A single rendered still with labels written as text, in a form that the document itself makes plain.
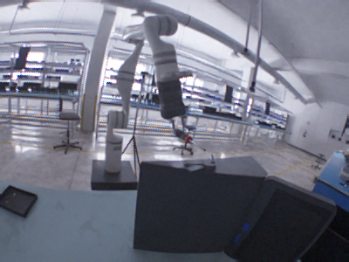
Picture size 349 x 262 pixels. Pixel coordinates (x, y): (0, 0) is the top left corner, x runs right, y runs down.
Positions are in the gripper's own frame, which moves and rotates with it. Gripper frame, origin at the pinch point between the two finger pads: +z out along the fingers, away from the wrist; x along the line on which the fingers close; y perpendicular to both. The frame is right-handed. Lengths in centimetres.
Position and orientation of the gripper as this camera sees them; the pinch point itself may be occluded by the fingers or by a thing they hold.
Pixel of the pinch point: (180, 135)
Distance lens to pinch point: 48.2
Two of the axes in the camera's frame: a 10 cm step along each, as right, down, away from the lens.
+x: -8.9, 2.9, -3.6
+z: 1.4, 9.1, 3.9
